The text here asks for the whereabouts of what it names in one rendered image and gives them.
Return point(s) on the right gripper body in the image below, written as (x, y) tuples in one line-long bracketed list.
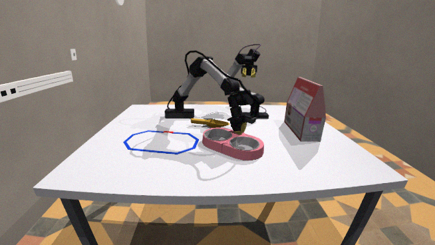
[(236, 121)]

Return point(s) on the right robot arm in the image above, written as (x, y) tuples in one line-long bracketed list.
[(226, 84)]

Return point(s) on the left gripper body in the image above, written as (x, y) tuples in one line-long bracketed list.
[(248, 69)]

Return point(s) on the grey steel bowl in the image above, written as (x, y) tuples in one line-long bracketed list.
[(244, 143), (218, 134)]

